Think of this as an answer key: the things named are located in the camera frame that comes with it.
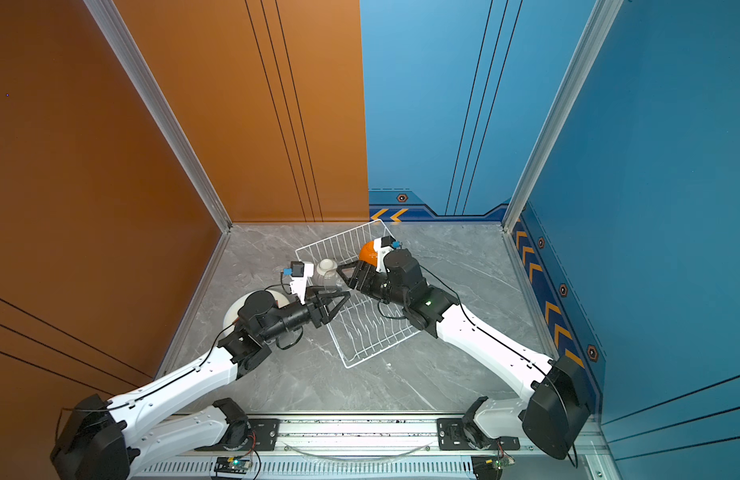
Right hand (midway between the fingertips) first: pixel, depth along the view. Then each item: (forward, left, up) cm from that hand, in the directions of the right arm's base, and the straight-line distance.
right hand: (341, 275), depth 71 cm
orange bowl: (+24, -5, -21) cm, 32 cm away
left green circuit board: (-35, +26, -28) cm, 52 cm away
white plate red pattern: (+4, +37, -23) cm, 44 cm away
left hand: (-4, -1, -1) cm, 5 cm away
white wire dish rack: (-1, -3, -25) cm, 25 cm away
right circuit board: (-35, -35, -31) cm, 58 cm away
